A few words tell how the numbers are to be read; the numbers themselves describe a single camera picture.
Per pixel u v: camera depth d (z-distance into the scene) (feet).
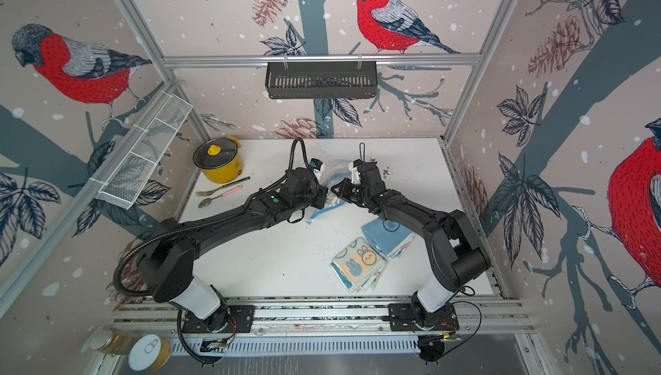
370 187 2.30
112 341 2.07
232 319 2.39
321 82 3.46
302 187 2.15
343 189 2.57
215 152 3.28
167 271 1.43
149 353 2.12
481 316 2.49
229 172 3.40
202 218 1.65
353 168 2.78
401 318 2.39
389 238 2.86
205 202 3.30
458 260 1.49
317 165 2.45
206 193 3.37
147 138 2.74
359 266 2.69
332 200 2.76
